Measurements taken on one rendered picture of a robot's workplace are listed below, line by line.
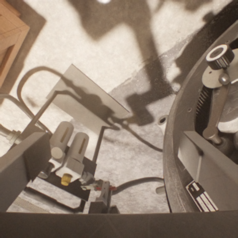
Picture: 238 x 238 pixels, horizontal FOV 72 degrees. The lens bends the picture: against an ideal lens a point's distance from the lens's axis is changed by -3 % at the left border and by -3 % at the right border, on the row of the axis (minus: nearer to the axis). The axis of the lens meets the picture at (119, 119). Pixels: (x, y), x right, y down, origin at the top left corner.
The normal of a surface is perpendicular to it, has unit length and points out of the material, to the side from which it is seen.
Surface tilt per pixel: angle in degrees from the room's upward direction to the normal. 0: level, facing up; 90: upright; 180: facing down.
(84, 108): 0
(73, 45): 0
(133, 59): 0
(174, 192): 87
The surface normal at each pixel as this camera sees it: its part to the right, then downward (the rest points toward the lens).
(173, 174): -0.83, -0.48
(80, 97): -0.11, 0.63
